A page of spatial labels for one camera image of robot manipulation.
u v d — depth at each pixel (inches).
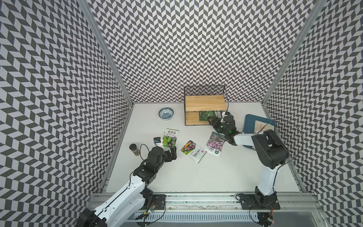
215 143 37.0
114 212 17.3
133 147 32.4
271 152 20.3
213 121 34.9
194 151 35.7
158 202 28.9
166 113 43.6
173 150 29.5
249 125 40.4
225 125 31.0
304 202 29.6
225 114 35.9
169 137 38.5
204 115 42.6
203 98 39.7
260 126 40.1
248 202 28.8
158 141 28.1
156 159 24.7
